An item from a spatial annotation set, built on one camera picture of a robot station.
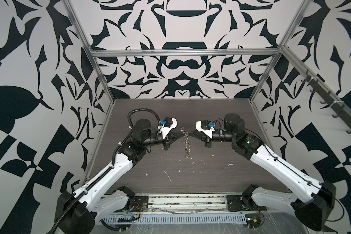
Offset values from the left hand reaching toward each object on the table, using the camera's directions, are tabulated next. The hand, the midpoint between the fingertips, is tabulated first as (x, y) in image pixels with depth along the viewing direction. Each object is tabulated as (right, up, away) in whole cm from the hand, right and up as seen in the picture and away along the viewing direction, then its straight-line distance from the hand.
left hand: (184, 129), depth 66 cm
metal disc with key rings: (+2, -7, -1) cm, 7 cm away
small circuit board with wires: (+33, -44, +5) cm, 55 cm away
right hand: (+3, -1, -2) cm, 3 cm away
